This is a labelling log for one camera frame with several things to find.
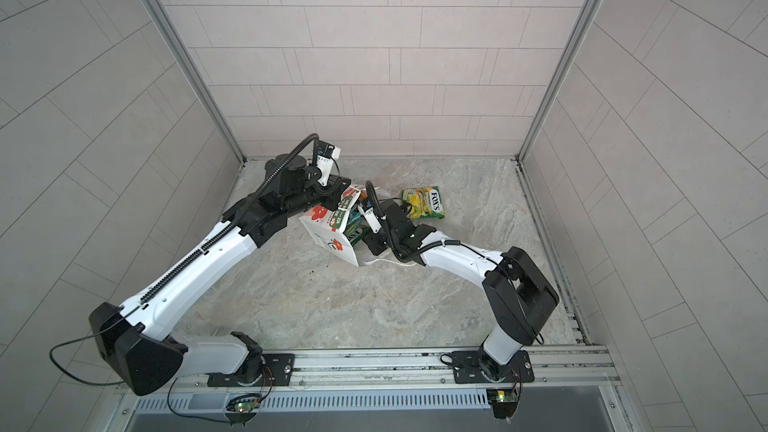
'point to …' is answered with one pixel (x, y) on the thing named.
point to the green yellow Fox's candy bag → (424, 202)
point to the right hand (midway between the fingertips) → (366, 234)
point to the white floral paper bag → (327, 228)
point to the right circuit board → (503, 401)
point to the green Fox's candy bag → (357, 226)
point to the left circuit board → (242, 410)
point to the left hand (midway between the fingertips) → (356, 177)
